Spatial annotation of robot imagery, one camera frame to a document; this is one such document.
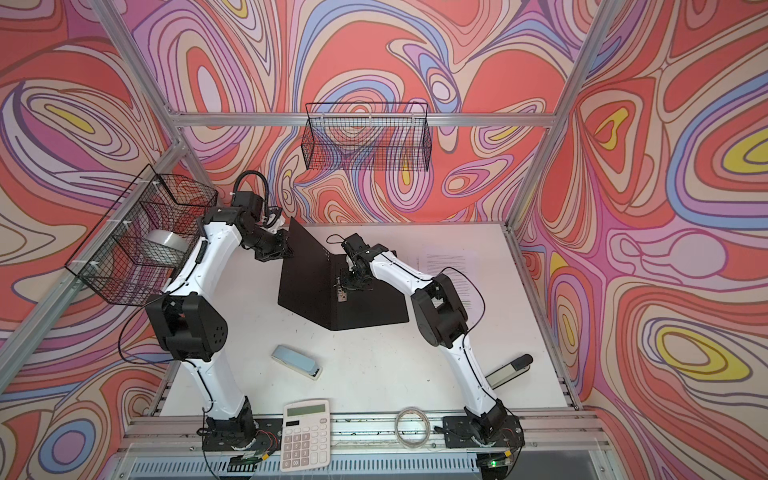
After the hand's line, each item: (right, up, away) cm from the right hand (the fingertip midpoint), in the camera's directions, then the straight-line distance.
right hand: (349, 294), depth 96 cm
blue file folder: (-15, +2, +5) cm, 16 cm away
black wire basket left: (-53, +13, -21) cm, 58 cm away
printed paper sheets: (+40, +10, +13) cm, 43 cm away
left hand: (-14, +14, -9) cm, 22 cm away
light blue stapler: (-13, -17, -14) cm, 25 cm away
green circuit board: (-21, -37, -25) cm, 50 cm away
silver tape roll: (-43, +17, -21) cm, 51 cm away
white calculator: (-8, -31, -24) cm, 40 cm away
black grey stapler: (+46, -19, -16) cm, 52 cm away
